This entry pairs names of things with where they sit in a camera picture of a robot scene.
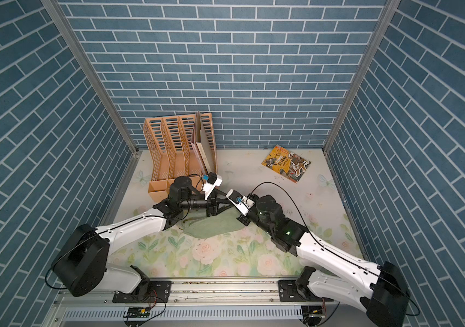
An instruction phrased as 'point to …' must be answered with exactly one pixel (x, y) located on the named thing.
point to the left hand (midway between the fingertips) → (235, 204)
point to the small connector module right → (312, 314)
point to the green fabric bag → (202, 227)
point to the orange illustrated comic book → (286, 163)
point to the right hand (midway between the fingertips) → (237, 197)
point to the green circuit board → (138, 313)
